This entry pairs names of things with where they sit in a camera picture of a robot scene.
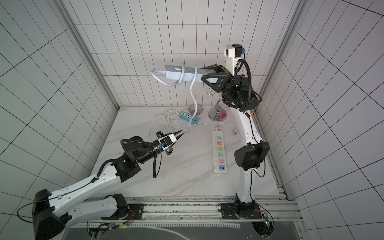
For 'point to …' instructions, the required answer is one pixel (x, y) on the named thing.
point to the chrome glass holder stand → (217, 114)
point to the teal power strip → (187, 117)
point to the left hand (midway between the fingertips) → (179, 132)
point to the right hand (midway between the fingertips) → (200, 81)
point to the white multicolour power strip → (219, 160)
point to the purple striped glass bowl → (192, 109)
